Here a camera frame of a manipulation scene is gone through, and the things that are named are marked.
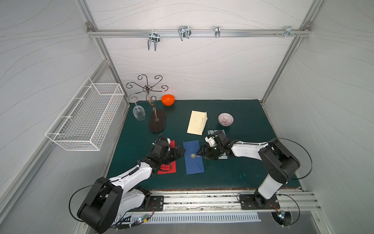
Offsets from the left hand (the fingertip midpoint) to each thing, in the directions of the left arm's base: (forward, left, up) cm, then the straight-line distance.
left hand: (182, 153), depth 85 cm
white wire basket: (+3, +46, +24) cm, 52 cm away
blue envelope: (-3, -7, -7) cm, 10 cm away
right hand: (+2, -11, -4) cm, 12 cm away
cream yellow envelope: (+28, -9, -7) cm, 31 cm away
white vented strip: (-31, +5, -7) cm, 32 cm away
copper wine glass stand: (+29, +21, -3) cm, 36 cm away
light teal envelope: (-3, -23, +3) cm, 24 cm away
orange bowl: (+48, +15, -3) cm, 51 cm away
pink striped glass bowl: (+31, -31, -5) cm, 44 cm away
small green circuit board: (-31, +17, -5) cm, 36 cm away
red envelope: (-6, +7, -7) cm, 11 cm away
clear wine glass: (+20, +27, +15) cm, 37 cm away
